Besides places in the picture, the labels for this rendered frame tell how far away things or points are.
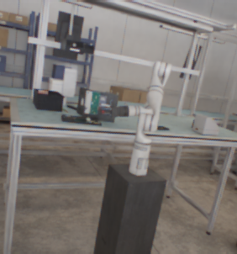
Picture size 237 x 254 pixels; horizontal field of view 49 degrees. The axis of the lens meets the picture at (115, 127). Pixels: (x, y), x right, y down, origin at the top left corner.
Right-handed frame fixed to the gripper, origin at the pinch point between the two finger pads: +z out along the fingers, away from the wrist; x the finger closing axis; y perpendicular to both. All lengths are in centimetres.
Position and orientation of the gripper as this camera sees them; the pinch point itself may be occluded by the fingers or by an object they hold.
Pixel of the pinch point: (100, 111)
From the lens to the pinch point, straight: 173.5
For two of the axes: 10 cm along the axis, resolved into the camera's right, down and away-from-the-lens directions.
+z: -9.6, 0.5, -2.8
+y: 2.9, 2.5, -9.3
